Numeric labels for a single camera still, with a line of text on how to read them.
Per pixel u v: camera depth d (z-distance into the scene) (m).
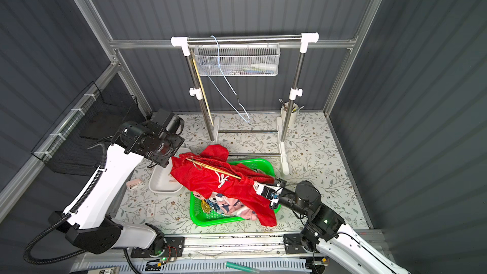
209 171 0.73
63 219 0.37
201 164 0.64
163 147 0.50
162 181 0.91
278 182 0.61
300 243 0.67
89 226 0.39
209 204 0.80
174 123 0.53
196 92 0.75
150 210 0.82
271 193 0.54
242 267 0.69
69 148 0.68
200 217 0.80
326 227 0.52
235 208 0.78
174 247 0.72
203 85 0.66
